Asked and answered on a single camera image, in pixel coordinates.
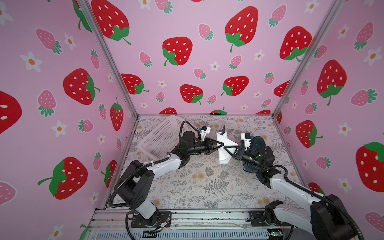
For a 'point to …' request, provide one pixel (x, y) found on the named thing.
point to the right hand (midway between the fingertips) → (223, 149)
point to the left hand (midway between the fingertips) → (224, 146)
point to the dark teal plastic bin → (258, 147)
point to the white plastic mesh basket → (162, 139)
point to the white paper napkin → (224, 156)
